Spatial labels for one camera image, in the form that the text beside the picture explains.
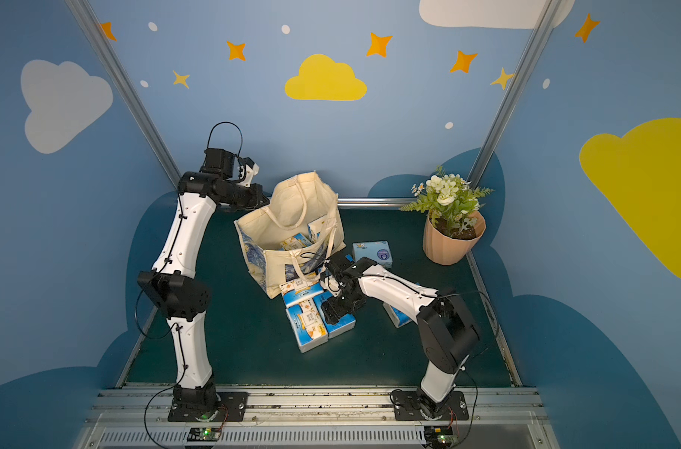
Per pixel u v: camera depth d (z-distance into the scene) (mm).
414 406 761
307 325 823
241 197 734
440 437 708
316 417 733
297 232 1066
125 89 821
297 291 904
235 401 762
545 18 703
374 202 1914
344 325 836
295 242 1019
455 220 944
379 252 1021
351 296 731
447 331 462
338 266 692
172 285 514
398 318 860
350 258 715
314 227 1004
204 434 704
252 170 782
